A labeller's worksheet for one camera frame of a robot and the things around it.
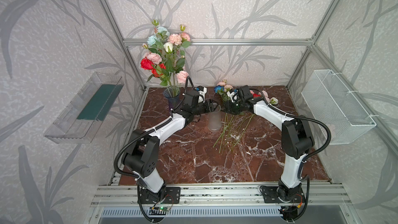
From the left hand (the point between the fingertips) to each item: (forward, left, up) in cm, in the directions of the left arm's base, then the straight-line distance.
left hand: (218, 100), depth 85 cm
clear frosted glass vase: (-4, +2, -14) cm, 14 cm away
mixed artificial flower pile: (-4, -12, -21) cm, 25 cm away
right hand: (+2, -2, -8) cm, 8 cm away
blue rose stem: (+23, -3, -17) cm, 29 cm away
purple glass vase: (+7, +27, -3) cm, 28 cm away
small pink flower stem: (+8, +20, +11) cm, 24 cm away
